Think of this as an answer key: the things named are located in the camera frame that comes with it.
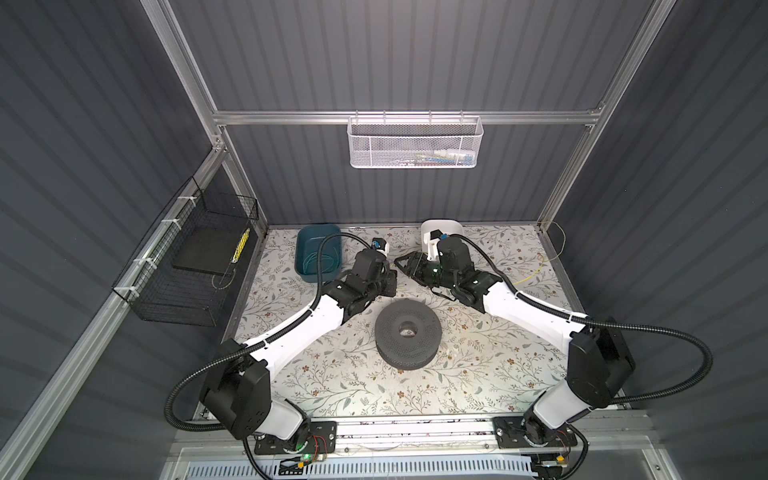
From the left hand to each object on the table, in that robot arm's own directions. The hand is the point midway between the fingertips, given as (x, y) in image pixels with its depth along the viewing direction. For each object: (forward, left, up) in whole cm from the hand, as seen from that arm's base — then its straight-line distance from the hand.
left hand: (393, 273), depth 83 cm
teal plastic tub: (+29, +31, -18) cm, 46 cm away
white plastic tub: (+34, -24, -16) cm, 44 cm away
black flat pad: (+2, +46, +11) cm, 47 cm away
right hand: (0, -2, +4) cm, 4 cm away
